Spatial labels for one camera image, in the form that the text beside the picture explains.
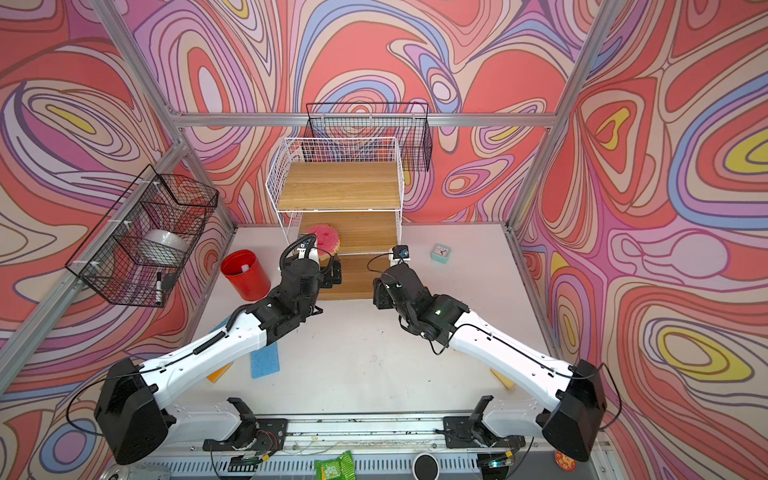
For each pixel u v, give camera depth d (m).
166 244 0.70
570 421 0.38
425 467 0.65
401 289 0.52
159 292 0.72
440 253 1.08
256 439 0.72
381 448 0.73
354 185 0.74
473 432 0.65
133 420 0.38
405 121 0.88
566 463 0.69
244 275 0.91
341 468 0.69
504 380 0.81
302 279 0.56
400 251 0.64
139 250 0.72
